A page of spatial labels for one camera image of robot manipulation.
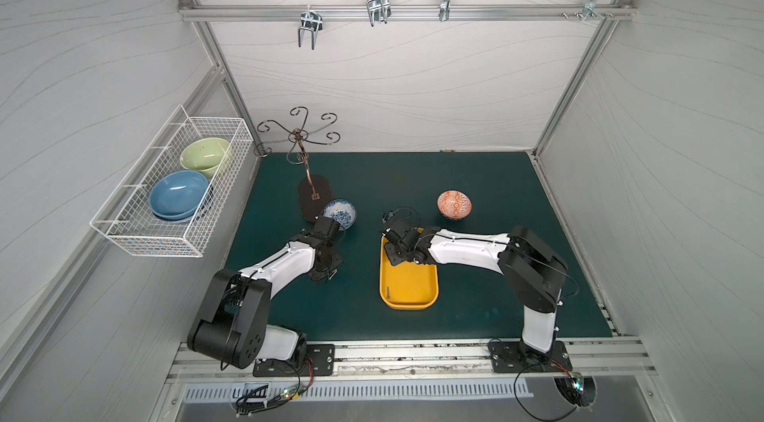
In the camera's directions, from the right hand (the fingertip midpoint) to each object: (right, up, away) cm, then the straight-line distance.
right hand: (393, 245), depth 91 cm
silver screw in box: (-2, -13, -6) cm, 14 cm away
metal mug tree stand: (-27, +16, +12) cm, 34 cm away
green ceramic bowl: (-48, +27, -18) cm, 58 cm away
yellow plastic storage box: (+4, -11, -6) cm, 13 cm away
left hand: (-19, -6, -2) cm, 20 cm away
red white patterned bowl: (+22, +12, +13) cm, 28 cm away
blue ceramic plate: (-48, +17, -27) cm, 58 cm away
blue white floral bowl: (-18, +9, +10) cm, 23 cm away
